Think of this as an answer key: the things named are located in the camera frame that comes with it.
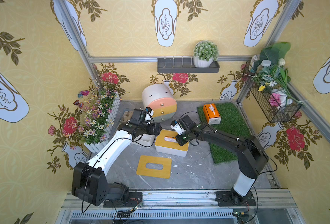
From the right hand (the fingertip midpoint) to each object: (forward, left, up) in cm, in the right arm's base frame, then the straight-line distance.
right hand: (183, 133), depth 91 cm
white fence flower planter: (+12, +57, +11) cm, 59 cm away
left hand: (-1, +21, +9) cm, 23 cm away
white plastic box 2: (-12, +8, -2) cm, 14 cm away
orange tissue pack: (+17, -21, 0) cm, 27 cm away
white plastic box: (-7, +24, +1) cm, 25 cm away
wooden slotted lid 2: (-23, +11, -8) cm, 27 cm away
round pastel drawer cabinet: (+16, +16, +16) cm, 27 cm away
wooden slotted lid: (-6, +15, +1) cm, 16 cm away
